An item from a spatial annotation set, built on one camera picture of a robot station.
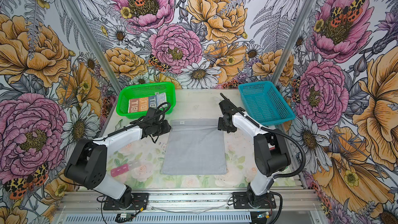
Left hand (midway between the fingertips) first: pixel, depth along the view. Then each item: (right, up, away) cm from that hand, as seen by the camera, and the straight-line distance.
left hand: (168, 132), depth 92 cm
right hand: (+32, 0, 0) cm, 32 cm away
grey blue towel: (-21, +16, +17) cm, 32 cm away
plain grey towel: (+15, -9, +1) cm, 18 cm away
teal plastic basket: (+64, +16, +24) cm, 70 cm away
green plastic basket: (-24, +26, +22) cm, 41 cm away
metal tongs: (-34, +5, +10) cm, 36 cm away
